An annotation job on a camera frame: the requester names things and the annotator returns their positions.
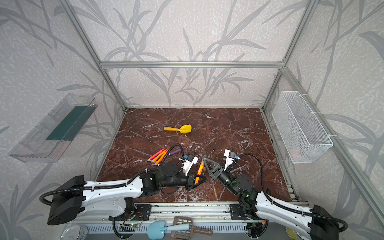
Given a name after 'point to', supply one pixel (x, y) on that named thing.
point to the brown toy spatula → (187, 234)
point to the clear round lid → (75, 232)
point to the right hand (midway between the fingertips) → (203, 156)
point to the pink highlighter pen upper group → (155, 155)
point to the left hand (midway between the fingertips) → (207, 176)
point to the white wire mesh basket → (302, 136)
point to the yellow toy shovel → (184, 129)
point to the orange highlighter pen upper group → (160, 155)
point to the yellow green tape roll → (292, 234)
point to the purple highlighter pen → (175, 152)
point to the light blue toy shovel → (156, 229)
